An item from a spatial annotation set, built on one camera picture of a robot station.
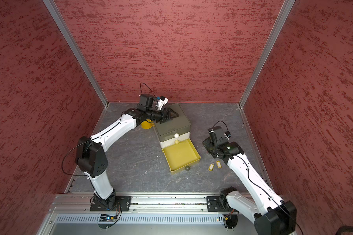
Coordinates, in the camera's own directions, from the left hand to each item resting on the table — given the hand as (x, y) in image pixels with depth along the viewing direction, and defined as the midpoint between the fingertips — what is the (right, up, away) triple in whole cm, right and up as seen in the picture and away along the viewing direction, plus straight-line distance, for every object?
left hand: (174, 119), depth 81 cm
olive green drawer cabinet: (+4, -1, +4) cm, 6 cm away
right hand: (+16, -15, -1) cm, 22 cm away
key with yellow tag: (+27, -28, +7) cm, 39 cm away
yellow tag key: (+22, -30, +6) cm, 38 cm away
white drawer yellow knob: (+1, -12, +5) cm, 13 cm away
